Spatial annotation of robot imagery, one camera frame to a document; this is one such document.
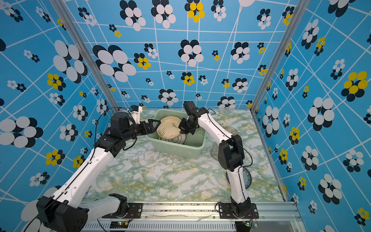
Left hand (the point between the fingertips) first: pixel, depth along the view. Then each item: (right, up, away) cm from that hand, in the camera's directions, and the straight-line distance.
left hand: (156, 121), depth 73 cm
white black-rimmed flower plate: (+11, -12, +25) cm, 30 cm away
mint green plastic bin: (+19, -15, +3) cm, 24 cm away
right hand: (+11, -6, +16) cm, 20 cm away
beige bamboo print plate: (+3, -5, +20) cm, 21 cm away
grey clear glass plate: (+34, -20, +23) cm, 45 cm away
